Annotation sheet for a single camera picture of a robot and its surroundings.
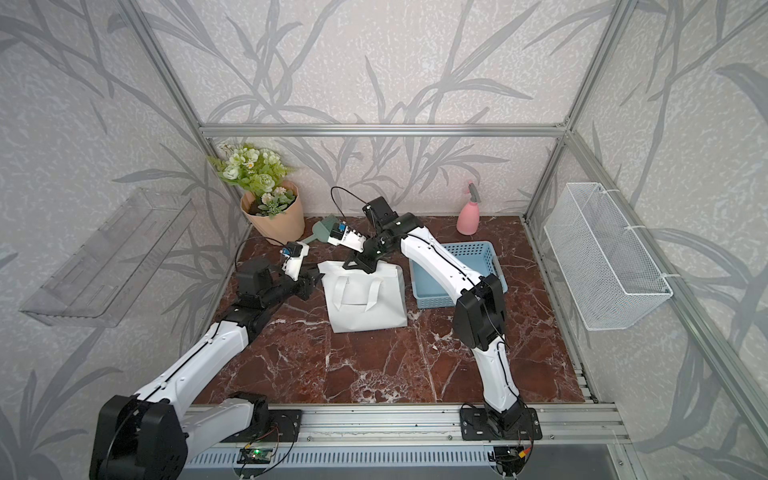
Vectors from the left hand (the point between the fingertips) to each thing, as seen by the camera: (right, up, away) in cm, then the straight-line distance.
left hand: (320, 266), depth 81 cm
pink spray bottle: (+48, +16, +31) cm, 59 cm away
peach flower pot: (-18, +12, +23) cm, 31 cm away
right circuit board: (+49, -46, -9) cm, 68 cm away
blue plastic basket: (+32, -10, +16) cm, 37 cm away
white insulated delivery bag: (+10, -10, +4) cm, 15 cm away
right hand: (+7, +1, +1) cm, 7 cm away
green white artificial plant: (-23, +30, +14) cm, 40 cm away
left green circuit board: (-13, -45, -10) cm, 48 cm away
